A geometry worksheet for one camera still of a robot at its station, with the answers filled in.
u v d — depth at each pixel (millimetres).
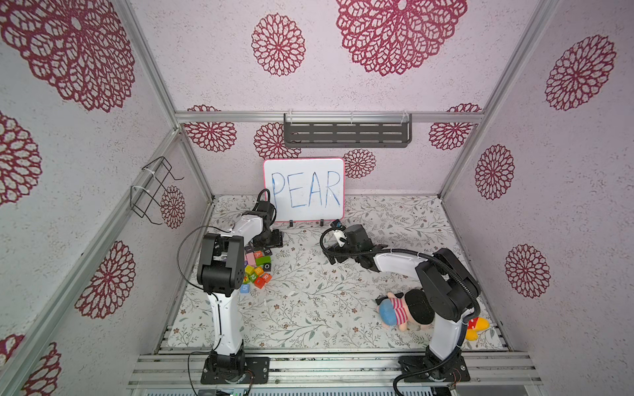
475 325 779
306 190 1052
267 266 949
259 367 745
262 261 989
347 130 949
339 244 855
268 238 879
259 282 903
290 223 1082
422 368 714
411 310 784
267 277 922
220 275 556
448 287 497
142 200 730
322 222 1084
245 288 898
